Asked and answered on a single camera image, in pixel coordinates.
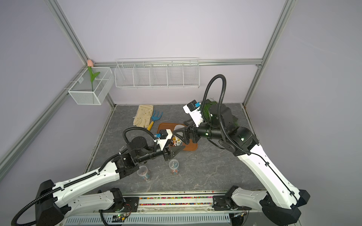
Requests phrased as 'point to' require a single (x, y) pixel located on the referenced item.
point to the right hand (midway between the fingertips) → (179, 126)
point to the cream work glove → (143, 116)
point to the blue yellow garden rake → (154, 117)
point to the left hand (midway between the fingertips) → (182, 142)
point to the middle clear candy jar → (173, 165)
